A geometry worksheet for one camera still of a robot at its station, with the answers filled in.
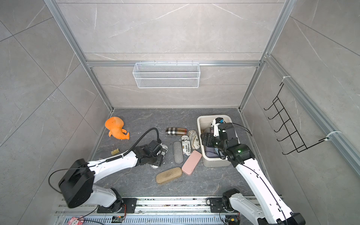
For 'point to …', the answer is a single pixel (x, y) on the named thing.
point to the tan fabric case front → (169, 175)
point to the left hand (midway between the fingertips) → (161, 157)
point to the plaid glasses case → (176, 131)
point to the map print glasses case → (194, 140)
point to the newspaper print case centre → (186, 145)
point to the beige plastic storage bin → (204, 123)
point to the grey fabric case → (178, 153)
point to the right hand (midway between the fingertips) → (208, 135)
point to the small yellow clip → (115, 152)
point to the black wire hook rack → (293, 133)
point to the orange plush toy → (115, 125)
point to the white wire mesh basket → (166, 75)
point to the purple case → (213, 152)
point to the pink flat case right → (191, 162)
